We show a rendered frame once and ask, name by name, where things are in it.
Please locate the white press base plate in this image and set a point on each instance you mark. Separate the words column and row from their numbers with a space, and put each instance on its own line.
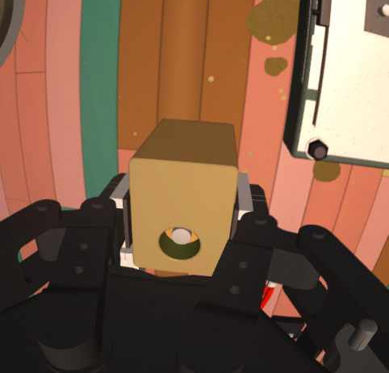
column 349, row 90

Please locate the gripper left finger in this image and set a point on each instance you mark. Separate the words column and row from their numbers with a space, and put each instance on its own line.
column 80, row 257

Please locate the grey round rim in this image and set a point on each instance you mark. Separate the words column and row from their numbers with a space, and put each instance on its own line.
column 10, row 17

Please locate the black slide rail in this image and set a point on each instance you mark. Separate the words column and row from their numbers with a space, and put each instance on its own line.
column 323, row 5

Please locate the dark grey block with peg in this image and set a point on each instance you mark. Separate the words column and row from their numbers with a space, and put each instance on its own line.
column 361, row 342

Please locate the brown wooden block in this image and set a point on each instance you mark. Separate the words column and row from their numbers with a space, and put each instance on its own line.
column 182, row 59

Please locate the black hex bolt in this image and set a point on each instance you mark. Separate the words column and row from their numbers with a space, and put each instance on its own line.
column 318, row 149

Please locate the grey plate with white knob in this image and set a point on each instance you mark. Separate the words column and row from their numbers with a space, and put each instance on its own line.
column 378, row 11

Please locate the red and white tool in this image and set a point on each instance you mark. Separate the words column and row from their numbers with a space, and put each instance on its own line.
column 268, row 294

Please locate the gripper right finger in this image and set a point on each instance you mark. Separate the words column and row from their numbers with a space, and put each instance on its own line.
column 252, row 266

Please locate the brass padlock body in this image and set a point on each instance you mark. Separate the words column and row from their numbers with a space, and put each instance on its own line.
column 182, row 202

